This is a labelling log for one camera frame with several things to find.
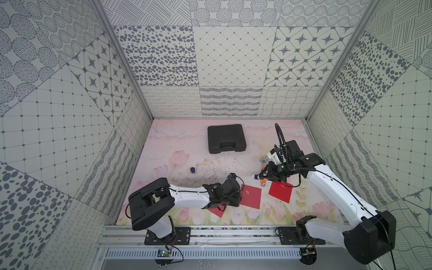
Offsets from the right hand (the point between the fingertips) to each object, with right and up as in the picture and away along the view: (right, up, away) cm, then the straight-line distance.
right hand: (262, 178), depth 76 cm
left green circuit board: (-44, -31, -4) cm, 54 cm away
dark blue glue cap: (-36, 0, +18) cm, 40 cm away
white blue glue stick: (-3, 0, +2) cm, 4 cm away
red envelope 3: (+14, -10, +12) cm, 21 cm away
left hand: (-7, -14, +4) cm, 16 cm away
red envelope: (-21, -18, +5) cm, 28 cm away
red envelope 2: (-3, -12, +11) cm, 17 cm away
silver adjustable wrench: (+7, +5, +23) cm, 25 cm away
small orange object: (+4, -6, +15) cm, 16 cm away
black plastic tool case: (-16, +17, +28) cm, 37 cm away
